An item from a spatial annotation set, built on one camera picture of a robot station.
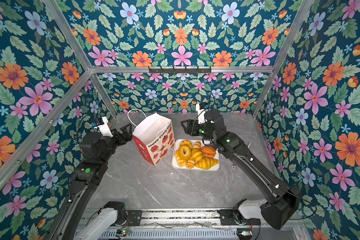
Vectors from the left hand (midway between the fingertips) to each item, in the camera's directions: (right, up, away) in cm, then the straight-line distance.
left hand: (124, 122), depth 66 cm
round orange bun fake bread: (+27, -13, +32) cm, 44 cm away
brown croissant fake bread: (+40, -18, +28) cm, 52 cm away
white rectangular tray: (+30, -25, +24) cm, 46 cm away
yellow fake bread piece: (+24, -23, +23) cm, 41 cm away
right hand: (+28, +1, +3) cm, 28 cm away
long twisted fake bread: (+33, -18, +23) cm, 44 cm away
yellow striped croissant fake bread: (+39, -24, +22) cm, 51 cm away
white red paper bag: (+8, -7, +20) cm, 23 cm away
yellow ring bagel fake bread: (+28, -18, +24) cm, 41 cm away
